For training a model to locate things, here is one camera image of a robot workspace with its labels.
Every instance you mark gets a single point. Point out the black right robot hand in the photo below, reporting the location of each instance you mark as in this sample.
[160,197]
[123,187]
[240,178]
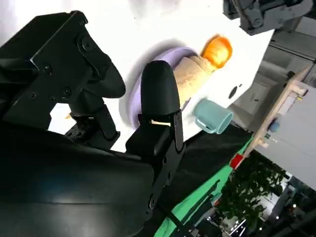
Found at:
[61,177]

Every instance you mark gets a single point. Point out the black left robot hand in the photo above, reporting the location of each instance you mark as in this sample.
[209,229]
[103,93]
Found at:
[256,14]

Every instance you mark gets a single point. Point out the beige towel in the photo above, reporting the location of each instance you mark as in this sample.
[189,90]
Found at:
[190,76]

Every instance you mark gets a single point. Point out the orange and white bread roll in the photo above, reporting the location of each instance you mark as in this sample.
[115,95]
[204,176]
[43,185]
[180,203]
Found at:
[218,53]

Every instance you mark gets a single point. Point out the grey desk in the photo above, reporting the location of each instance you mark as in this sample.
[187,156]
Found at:
[261,81]

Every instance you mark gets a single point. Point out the lilac plate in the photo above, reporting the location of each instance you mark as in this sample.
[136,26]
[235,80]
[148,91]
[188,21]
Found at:
[172,55]

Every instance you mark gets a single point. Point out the pale green mug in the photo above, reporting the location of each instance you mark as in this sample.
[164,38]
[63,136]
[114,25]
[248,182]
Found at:
[212,118]

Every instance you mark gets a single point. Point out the white cabinet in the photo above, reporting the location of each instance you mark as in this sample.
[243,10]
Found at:
[293,138]

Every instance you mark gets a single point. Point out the green cloth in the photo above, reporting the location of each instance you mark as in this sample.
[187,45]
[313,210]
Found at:
[197,205]

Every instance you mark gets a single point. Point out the red block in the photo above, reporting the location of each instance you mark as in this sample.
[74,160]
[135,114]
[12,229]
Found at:
[236,161]

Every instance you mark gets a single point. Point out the green leafy plants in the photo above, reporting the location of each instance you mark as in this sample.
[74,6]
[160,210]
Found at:
[251,192]

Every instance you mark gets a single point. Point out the wooden board frame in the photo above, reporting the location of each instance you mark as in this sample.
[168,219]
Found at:
[279,111]

